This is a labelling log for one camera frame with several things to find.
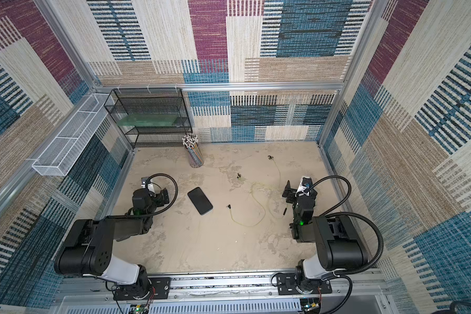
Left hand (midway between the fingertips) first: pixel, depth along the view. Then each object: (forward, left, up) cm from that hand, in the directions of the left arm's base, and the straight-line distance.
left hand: (156, 190), depth 94 cm
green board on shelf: (+28, +4, +20) cm, 34 cm away
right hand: (-1, -67, +4) cm, 68 cm away
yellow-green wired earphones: (+4, -58, -6) cm, 58 cm away
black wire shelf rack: (+39, +4, +23) cm, 46 cm away
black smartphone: (-1, -19, -6) cm, 20 cm away
